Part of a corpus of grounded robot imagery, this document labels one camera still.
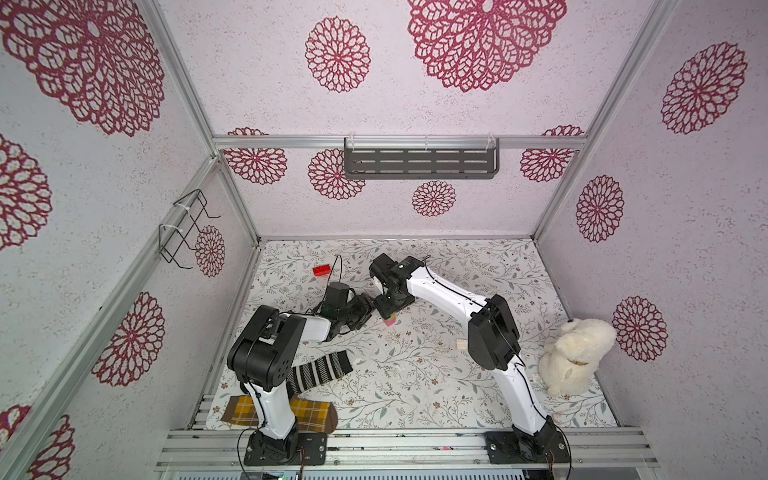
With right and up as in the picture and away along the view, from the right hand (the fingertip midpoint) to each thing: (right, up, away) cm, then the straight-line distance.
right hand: (386, 306), depth 93 cm
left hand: (-2, -1, +3) cm, 4 cm away
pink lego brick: (+2, -5, +3) cm, 6 cm away
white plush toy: (+45, -10, -20) cm, 51 cm away
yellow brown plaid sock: (-20, -27, -14) cm, 37 cm away
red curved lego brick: (-24, +11, +18) cm, 31 cm away
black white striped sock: (-20, -18, -8) cm, 28 cm away
